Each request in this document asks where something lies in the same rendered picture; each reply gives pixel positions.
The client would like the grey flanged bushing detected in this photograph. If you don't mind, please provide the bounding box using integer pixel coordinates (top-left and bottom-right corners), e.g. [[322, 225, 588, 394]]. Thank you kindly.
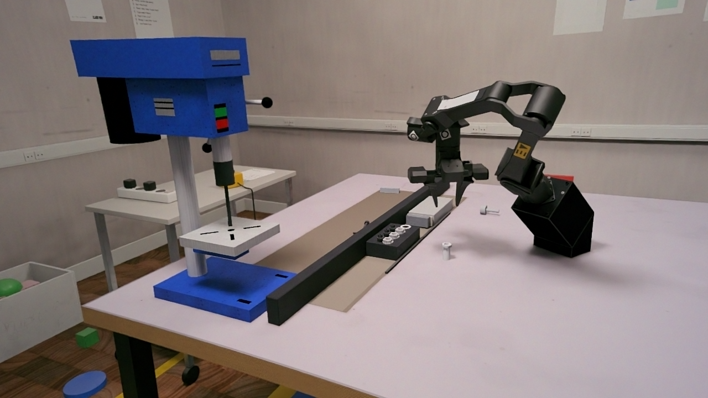
[[441, 242, 452, 260]]

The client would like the blue drill press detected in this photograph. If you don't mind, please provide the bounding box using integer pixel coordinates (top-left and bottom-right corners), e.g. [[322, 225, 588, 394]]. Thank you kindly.
[[70, 36, 297, 323]]

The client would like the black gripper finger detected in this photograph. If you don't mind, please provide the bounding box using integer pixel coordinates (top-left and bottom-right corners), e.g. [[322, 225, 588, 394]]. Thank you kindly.
[[455, 180, 474, 207], [423, 182, 438, 207]]

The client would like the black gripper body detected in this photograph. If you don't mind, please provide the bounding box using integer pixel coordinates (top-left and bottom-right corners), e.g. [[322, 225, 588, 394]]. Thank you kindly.
[[408, 145, 489, 184]]

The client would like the long black bar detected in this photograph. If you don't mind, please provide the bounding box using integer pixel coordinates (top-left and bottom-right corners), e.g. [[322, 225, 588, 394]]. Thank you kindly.
[[266, 186, 431, 326]]

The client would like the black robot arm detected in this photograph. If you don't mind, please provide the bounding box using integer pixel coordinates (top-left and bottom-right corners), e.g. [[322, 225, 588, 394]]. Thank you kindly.
[[407, 80, 566, 209]]

